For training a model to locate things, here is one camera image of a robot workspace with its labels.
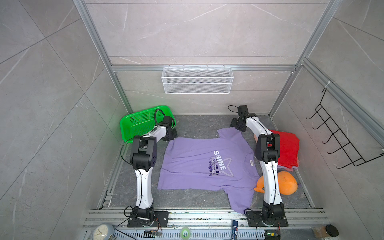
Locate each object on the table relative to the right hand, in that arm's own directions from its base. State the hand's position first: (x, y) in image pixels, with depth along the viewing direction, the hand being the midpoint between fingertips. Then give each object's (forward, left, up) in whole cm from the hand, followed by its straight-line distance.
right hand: (234, 124), depth 111 cm
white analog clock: (-65, +74, +3) cm, 99 cm away
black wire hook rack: (-46, -35, +30) cm, 65 cm away
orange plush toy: (-47, -17, +6) cm, 50 cm away
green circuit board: (-68, -6, -3) cm, 68 cm away
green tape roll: (-66, +38, -2) cm, 76 cm away
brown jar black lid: (-67, -25, +6) cm, 72 cm away
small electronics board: (-66, +53, -3) cm, 85 cm away
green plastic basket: (+5, +73, -1) cm, 73 cm away
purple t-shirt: (-29, +11, -3) cm, 31 cm away
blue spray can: (-66, +13, 0) cm, 67 cm away
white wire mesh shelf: (+17, +28, +28) cm, 43 cm away
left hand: (-7, +46, 0) cm, 47 cm away
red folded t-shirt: (-26, -28, +5) cm, 38 cm away
